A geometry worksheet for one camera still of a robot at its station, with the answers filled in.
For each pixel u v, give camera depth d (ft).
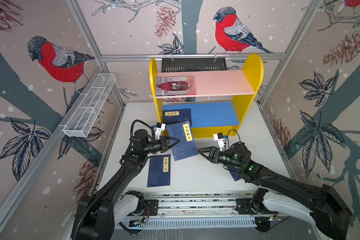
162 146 2.16
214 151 2.12
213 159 2.08
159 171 2.82
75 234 1.16
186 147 2.41
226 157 2.11
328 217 1.25
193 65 3.15
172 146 2.32
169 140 2.36
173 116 3.05
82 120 2.33
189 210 2.40
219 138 2.29
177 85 2.39
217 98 4.01
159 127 2.38
